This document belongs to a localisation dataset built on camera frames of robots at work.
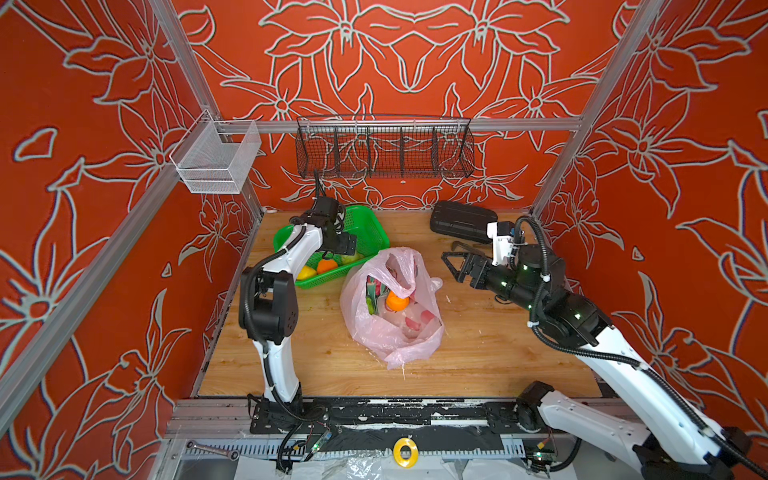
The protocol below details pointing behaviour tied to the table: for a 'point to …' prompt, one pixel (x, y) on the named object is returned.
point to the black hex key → (463, 246)
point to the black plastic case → (462, 220)
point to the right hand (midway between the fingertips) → (449, 257)
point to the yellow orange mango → (306, 272)
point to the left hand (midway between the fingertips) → (339, 242)
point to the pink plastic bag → (395, 337)
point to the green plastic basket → (371, 237)
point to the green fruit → (345, 259)
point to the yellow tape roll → (406, 452)
